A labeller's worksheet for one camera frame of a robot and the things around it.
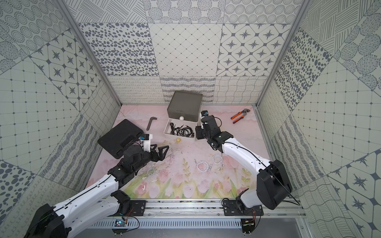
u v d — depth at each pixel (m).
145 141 0.70
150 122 1.10
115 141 0.93
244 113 1.15
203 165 0.88
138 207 0.74
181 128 0.96
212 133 0.63
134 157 0.60
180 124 0.97
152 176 0.85
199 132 0.75
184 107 0.92
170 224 0.70
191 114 0.89
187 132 0.95
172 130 0.95
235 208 0.73
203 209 0.76
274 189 0.42
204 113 0.74
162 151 0.73
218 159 0.91
